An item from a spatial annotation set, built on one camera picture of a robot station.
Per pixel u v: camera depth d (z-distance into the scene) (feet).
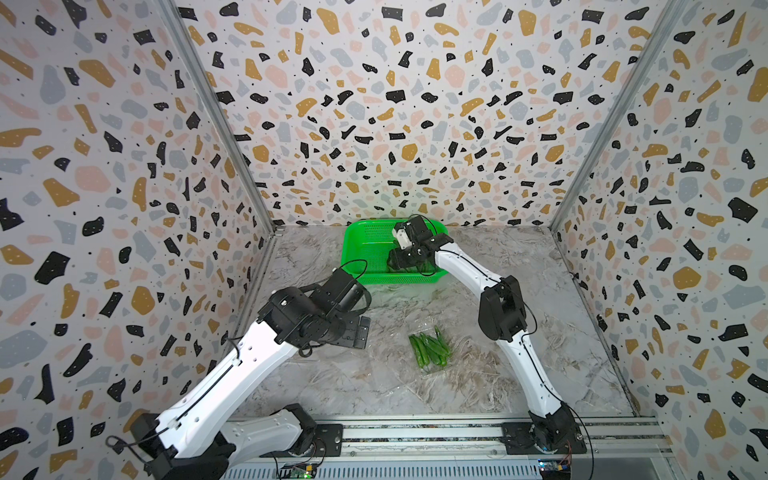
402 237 3.08
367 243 3.84
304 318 1.37
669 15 2.35
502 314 2.06
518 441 2.41
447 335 3.04
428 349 2.90
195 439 1.19
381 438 2.47
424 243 2.60
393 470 2.31
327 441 2.41
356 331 1.97
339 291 1.60
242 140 3.13
